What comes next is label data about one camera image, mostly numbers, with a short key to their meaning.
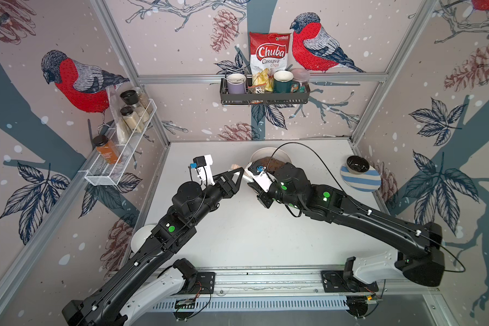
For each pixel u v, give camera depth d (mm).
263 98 876
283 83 808
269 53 782
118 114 746
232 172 588
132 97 778
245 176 604
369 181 1008
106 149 659
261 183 553
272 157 1005
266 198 570
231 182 554
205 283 733
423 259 397
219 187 552
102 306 385
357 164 1041
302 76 857
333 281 734
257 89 850
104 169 811
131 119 761
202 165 558
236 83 809
